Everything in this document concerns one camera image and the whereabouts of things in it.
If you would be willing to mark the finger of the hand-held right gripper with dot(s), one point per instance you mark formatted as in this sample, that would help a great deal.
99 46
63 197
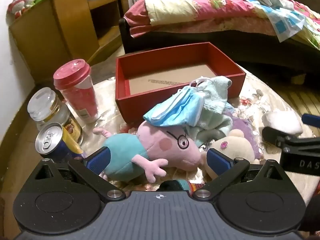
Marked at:
275 133
310 118

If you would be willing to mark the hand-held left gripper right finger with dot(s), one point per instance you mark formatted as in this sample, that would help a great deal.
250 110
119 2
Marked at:
218 163

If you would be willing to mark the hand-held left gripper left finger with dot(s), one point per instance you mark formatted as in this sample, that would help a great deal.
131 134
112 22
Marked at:
98 160

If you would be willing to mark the white soft cloth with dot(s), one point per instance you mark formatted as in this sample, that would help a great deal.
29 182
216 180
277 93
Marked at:
282 121

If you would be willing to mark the cream plush toy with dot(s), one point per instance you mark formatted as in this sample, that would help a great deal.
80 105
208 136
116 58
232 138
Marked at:
233 145

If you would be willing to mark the pink pig plush toy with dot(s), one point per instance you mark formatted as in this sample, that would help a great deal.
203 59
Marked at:
155 140

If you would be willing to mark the light green towel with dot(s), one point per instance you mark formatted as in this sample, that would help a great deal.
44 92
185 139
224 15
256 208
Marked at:
215 97

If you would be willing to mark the blue face mask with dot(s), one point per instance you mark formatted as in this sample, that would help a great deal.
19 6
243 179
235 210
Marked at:
175 110

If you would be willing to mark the red cardboard box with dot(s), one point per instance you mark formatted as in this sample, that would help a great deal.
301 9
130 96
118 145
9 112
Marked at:
122 85

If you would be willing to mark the purple plush toy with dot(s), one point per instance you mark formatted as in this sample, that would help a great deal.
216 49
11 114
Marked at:
243 125

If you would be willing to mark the dark colourful sock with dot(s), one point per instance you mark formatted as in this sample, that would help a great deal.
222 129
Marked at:
180 185

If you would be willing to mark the blue yellow drink can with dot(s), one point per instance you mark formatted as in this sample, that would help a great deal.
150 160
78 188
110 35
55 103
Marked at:
55 142

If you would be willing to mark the red lidded tumbler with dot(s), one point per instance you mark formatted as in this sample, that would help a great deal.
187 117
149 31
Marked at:
80 92

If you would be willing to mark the glass jar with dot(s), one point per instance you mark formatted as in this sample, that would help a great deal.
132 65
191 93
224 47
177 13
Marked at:
47 107

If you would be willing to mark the blue white patterned sheet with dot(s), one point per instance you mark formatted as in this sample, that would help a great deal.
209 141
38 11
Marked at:
282 15

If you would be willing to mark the wooden cabinet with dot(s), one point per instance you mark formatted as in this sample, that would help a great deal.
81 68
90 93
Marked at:
60 30

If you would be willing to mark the red white plush toy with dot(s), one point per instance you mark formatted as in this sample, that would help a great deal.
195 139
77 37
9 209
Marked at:
16 6

